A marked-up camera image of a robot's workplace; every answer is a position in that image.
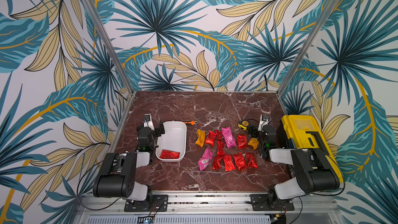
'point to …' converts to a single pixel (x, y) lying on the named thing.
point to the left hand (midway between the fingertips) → (152, 122)
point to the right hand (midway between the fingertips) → (259, 123)
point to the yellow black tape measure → (244, 125)
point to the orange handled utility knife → (192, 123)
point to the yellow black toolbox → (302, 131)
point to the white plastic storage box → (174, 139)
